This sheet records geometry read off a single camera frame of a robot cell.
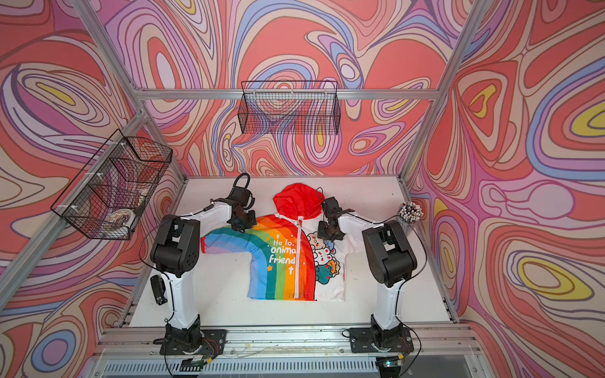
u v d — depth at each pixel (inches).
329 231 33.2
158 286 32.4
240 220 34.7
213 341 28.8
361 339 28.9
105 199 28.9
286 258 35.8
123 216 28.4
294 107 37.8
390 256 20.1
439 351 28.9
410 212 33.1
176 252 21.2
